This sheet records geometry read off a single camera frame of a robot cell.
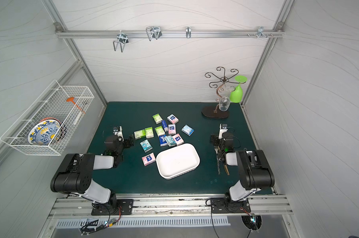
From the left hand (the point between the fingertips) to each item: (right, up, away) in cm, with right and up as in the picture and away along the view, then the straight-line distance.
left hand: (125, 135), depth 94 cm
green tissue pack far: (+18, +11, +13) cm, 25 cm away
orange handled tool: (-24, +22, -15) cm, 36 cm away
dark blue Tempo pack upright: (+24, +6, +7) cm, 26 cm away
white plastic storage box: (+34, -15, -6) cm, 38 cm away
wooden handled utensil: (+63, -19, -8) cm, 67 cm away
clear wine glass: (+64, +20, -2) cm, 67 cm away
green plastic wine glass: (+72, +27, -1) cm, 77 cm away
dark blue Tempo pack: (+24, -3, +2) cm, 24 cm away
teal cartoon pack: (+29, -3, +1) cm, 29 cm away
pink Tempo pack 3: (+17, -14, -6) cm, 23 cm away
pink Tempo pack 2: (+34, -3, +2) cm, 34 cm away
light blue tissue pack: (+41, +3, +7) cm, 41 cm away
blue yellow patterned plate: (-22, +6, -33) cm, 40 cm away
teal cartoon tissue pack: (+14, -7, -1) cm, 15 cm away
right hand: (+62, +2, +1) cm, 62 cm away
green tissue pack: (+14, +1, +7) cm, 15 cm away
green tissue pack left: (+8, 0, +4) cm, 9 cm away
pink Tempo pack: (+30, +11, +13) cm, 34 cm away
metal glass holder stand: (+62, +16, +20) cm, 67 cm away
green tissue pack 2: (+21, +2, +7) cm, 22 cm away
